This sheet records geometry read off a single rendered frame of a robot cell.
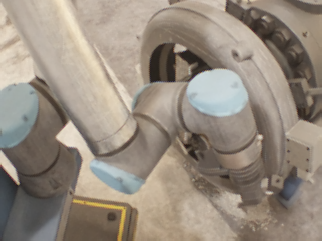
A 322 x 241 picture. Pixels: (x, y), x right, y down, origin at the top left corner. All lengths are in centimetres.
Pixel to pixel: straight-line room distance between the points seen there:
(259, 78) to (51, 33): 55
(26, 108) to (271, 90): 58
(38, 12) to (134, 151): 25
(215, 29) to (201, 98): 38
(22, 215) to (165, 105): 51
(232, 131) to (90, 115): 22
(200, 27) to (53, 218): 64
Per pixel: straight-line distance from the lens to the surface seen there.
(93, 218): 120
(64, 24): 37
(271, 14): 111
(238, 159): 53
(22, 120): 63
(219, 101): 45
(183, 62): 91
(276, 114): 79
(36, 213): 82
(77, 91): 39
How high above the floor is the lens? 140
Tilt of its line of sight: 47 degrees down
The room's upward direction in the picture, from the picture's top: 3 degrees counter-clockwise
